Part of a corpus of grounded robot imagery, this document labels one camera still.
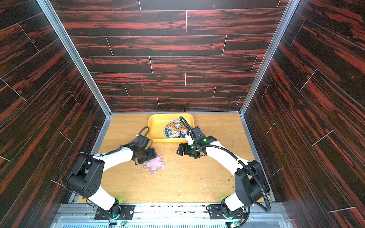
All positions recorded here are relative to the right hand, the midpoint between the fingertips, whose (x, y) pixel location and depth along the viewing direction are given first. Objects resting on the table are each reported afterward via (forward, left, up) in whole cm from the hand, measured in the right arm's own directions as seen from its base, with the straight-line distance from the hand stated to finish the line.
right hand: (185, 151), depth 86 cm
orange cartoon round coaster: (+22, +8, -6) cm, 24 cm away
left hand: (0, +20, -9) cm, 22 cm away
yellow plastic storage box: (+30, +24, -8) cm, 39 cm away
